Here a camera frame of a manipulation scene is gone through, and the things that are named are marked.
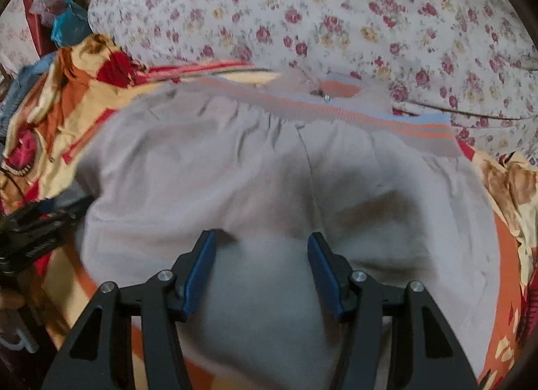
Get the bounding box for grey sweatpants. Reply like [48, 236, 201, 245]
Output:
[76, 80, 500, 389]

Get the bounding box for red orange patterned blanket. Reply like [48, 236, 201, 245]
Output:
[1, 35, 537, 389]

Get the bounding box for teal cloth pile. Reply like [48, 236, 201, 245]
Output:
[51, 0, 92, 48]

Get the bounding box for floral bed sheet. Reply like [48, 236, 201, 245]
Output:
[88, 0, 537, 161]

